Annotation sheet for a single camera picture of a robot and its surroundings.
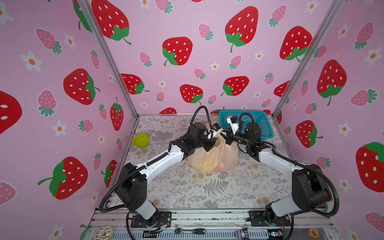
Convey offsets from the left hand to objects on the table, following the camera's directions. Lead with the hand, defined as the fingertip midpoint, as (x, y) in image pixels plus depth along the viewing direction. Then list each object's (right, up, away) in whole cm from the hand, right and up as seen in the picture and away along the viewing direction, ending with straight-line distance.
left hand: (216, 136), depth 80 cm
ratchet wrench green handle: (-18, -45, -10) cm, 50 cm away
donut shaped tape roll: (-54, -45, -11) cm, 71 cm away
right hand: (+1, +3, +1) cm, 4 cm away
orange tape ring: (+47, -45, -10) cm, 66 cm away
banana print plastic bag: (+4, -12, +2) cm, 13 cm away
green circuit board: (+27, -47, -10) cm, 55 cm away
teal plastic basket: (+38, +13, +32) cm, 51 cm away
